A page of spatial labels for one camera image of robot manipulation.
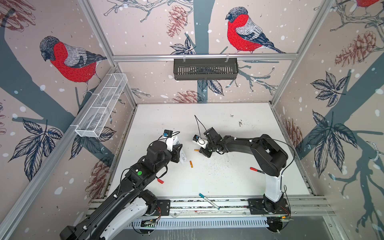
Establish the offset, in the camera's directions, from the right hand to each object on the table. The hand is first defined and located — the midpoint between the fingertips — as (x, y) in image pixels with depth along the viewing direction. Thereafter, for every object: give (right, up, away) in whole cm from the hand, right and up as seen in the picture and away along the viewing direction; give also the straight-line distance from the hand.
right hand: (201, 151), depth 96 cm
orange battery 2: (-6, -6, -7) cm, 12 cm away
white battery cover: (-11, +2, -18) cm, 21 cm away
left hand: (-11, +9, -24) cm, 28 cm away
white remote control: (-13, +12, -27) cm, 32 cm away
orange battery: (-3, +2, -4) cm, 5 cm away
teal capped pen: (0, -19, -19) cm, 27 cm away
